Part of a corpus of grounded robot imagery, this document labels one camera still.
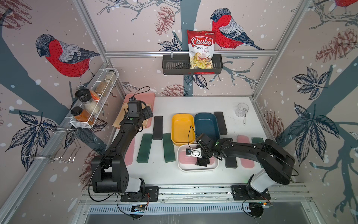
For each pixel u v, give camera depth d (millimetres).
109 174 417
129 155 876
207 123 1025
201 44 817
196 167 806
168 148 901
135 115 652
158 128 1007
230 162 841
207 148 683
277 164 444
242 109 1076
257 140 951
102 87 778
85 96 622
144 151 883
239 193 727
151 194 729
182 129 1001
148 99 1183
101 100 741
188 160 816
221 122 1007
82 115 602
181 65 1067
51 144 543
